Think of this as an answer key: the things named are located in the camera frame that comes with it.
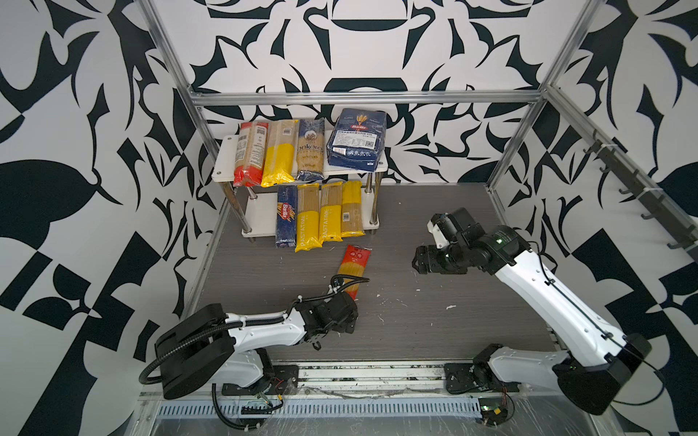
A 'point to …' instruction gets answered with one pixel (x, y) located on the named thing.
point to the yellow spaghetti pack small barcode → (352, 213)
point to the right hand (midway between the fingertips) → (422, 259)
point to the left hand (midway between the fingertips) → (341, 307)
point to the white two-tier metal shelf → (257, 206)
